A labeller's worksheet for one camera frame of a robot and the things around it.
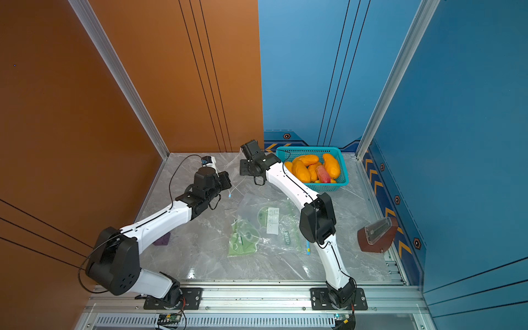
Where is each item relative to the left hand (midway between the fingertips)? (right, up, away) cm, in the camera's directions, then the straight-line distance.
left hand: (230, 170), depth 87 cm
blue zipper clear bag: (+21, -25, +3) cm, 33 cm away
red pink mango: (+43, -2, +12) cm, 44 cm away
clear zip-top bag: (0, 0, +7) cm, 7 cm away
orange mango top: (+37, +6, +19) cm, 42 cm away
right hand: (+7, +1, +5) cm, 8 cm away
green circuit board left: (-18, -52, -15) cm, 57 cm away
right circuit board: (+43, -52, -17) cm, 69 cm away
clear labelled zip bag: (+16, -22, +7) cm, 28 cm away
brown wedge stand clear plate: (+58, -25, -10) cm, 64 cm away
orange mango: (+48, +2, +16) cm, 51 cm away
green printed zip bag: (+6, -28, -3) cm, 29 cm away
